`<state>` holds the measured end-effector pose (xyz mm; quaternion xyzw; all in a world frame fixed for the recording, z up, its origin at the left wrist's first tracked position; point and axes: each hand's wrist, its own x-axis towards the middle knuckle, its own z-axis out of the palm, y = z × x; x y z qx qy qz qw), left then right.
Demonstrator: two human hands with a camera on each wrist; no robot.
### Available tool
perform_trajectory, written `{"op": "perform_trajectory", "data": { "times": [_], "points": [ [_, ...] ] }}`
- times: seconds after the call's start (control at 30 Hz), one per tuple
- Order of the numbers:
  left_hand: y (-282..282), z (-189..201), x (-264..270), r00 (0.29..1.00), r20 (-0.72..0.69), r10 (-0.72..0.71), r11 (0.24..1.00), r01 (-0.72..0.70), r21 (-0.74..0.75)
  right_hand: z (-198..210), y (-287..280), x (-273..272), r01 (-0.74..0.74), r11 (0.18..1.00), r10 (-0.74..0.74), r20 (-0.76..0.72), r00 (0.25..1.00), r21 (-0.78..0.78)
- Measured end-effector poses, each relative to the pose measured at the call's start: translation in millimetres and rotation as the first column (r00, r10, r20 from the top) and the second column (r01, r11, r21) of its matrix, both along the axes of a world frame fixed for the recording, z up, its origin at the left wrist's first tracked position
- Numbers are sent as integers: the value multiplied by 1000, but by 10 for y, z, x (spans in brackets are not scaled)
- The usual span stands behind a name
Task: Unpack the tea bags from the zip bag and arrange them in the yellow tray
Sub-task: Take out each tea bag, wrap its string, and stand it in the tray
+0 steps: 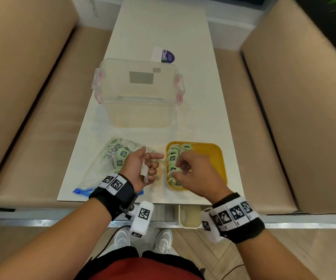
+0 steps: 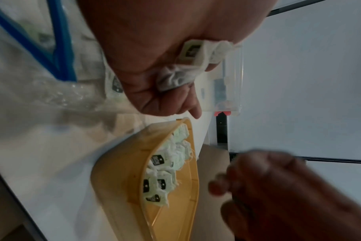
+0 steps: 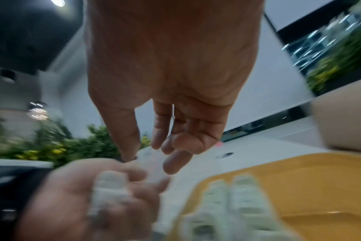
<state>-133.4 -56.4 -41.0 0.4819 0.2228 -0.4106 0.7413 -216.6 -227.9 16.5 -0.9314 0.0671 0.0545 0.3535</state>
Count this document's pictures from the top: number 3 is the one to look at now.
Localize black planter box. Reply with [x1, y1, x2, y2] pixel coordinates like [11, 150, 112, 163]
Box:
[315, 68, 361, 97]

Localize yellow tray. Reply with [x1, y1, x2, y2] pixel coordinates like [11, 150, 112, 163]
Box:
[168, 151, 361, 241]

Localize white roller blind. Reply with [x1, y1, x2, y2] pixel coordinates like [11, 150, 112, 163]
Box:
[228, 14, 315, 132]

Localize clear storage box pink latches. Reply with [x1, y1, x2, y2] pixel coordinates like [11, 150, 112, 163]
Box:
[136, 141, 224, 187]

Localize beige bench seat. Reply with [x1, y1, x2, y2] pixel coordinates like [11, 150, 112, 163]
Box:
[309, 76, 361, 156]

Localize person's left hand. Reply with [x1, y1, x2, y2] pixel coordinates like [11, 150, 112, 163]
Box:
[15, 157, 171, 241]

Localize glass pendant lamp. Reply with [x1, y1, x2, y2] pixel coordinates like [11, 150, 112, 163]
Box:
[27, 101, 49, 121]

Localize black wall spotlight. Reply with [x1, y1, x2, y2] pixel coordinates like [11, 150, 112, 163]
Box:
[0, 69, 16, 84]

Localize green hedge plant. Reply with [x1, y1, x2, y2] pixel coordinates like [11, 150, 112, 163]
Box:
[0, 116, 152, 166]
[305, 0, 361, 95]

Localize black left wristband with markers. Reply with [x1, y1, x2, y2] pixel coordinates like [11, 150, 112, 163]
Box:
[0, 158, 55, 241]

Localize person's right hand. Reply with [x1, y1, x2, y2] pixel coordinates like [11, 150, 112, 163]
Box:
[83, 0, 266, 175]

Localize tea bags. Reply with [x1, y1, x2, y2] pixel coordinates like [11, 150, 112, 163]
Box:
[87, 170, 171, 229]
[180, 174, 291, 241]

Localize dark glass window pane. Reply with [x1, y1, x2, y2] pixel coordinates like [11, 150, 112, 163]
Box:
[277, 0, 361, 76]

